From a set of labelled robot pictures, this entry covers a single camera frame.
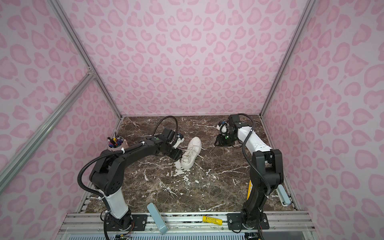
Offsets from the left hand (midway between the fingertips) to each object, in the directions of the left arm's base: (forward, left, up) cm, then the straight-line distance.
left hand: (179, 151), depth 92 cm
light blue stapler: (-26, -54, -3) cm, 61 cm away
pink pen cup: (+1, +36, +3) cm, 36 cm away
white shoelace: (+1, -8, -2) cm, 8 cm away
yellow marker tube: (-36, -18, -4) cm, 41 cm away
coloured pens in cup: (+4, +39, +5) cm, 39 cm away
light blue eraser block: (-38, +6, -1) cm, 39 cm away
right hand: (+2, -24, +6) cm, 25 cm away
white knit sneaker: (-6, -6, +3) cm, 8 cm away
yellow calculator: (-21, -40, -6) cm, 46 cm away
